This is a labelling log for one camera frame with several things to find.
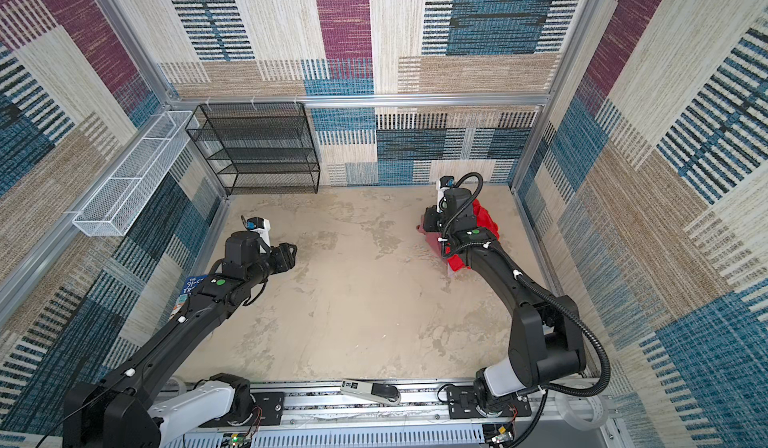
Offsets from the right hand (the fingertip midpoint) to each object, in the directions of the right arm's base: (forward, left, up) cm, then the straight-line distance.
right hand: (429, 212), depth 87 cm
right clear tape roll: (-47, -36, -18) cm, 61 cm away
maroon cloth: (-4, -1, -6) cm, 8 cm away
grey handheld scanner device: (-42, +16, -15) cm, 47 cm away
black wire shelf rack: (+33, +57, 0) cm, 66 cm away
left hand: (-9, +39, -1) cm, 40 cm away
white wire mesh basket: (-7, +76, +15) cm, 78 cm away
